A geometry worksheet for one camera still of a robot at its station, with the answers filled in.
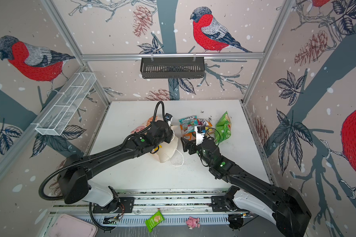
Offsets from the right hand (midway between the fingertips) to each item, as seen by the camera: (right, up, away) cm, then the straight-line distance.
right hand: (186, 138), depth 77 cm
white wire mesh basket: (-64, +10, -6) cm, 65 cm away
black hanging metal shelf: (-7, +46, +26) cm, 54 cm away
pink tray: (-56, -40, -9) cm, 70 cm away
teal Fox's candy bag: (+2, +6, +24) cm, 25 cm away
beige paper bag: (-12, -9, +8) cm, 17 cm away
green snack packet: (-16, -38, -8) cm, 42 cm away
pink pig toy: (+3, -38, -10) cm, 39 cm away
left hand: (-9, +5, +4) cm, 11 cm away
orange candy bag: (+3, -2, +19) cm, 19 cm away
